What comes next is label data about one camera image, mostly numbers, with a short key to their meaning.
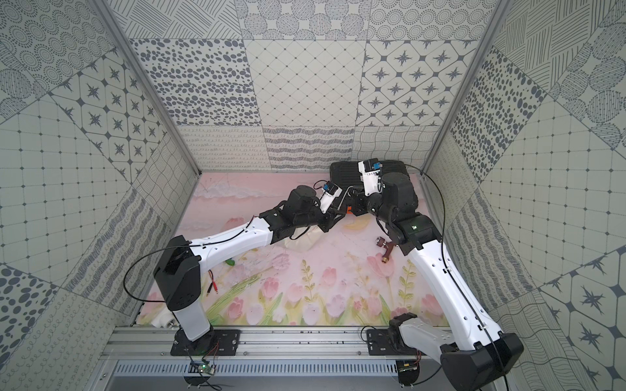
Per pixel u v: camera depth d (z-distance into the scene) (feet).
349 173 3.75
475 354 1.18
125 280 2.55
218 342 2.40
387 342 2.41
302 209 2.09
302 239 2.37
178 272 1.48
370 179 1.97
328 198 2.31
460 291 1.34
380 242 3.05
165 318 2.50
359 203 1.97
